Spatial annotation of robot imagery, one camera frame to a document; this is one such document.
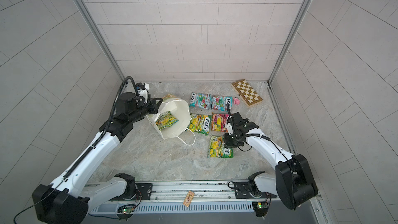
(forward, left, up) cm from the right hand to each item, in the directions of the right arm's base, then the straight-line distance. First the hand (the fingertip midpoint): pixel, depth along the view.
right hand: (225, 144), depth 83 cm
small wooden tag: (-23, +19, -2) cm, 30 cm away
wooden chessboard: (+36, -21, -1) cm, 42 cm away
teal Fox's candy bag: (+29, -1, 0) cm, 29 cm away
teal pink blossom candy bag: (+31, +12, +1) cm, 33 cm away
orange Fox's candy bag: (+14, +2, 0) cm, 14 cm away
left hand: (+14, +28, +25) cm, 40 cm away
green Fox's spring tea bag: (+16, +34, +3) cm, 37 cm away
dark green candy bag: (-3, +4, +1) cm, 5 cm away
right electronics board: (-28, -13, -5) cm, 32 cm away
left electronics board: (-26, +45, +1) cm, 52 cm away
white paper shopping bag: (+27, +26, 0) cm, 37 cm away
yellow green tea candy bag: (+13, +12, 0) cm, 18 cm away
